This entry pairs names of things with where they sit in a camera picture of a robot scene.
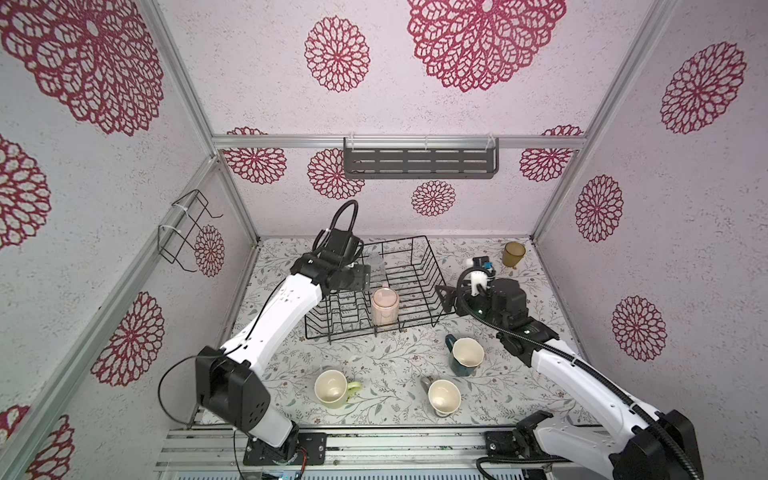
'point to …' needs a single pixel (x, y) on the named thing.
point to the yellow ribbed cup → (512, 254)
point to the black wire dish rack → (408, 267)
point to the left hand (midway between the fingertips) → (352, 280)
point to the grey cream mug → (443, 396)
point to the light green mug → (333, 390)
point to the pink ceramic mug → (385, 306)
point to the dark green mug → (467, 354)
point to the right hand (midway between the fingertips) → (452, 280)
